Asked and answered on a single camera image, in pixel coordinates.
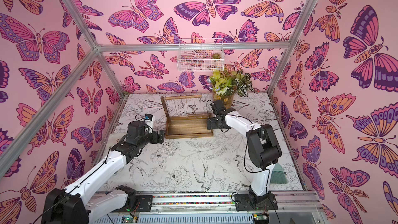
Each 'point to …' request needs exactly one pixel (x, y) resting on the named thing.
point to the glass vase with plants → (225, 85)
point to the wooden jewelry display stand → (190, 126)
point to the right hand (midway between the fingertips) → (217, 124)
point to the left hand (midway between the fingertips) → (159, 128)
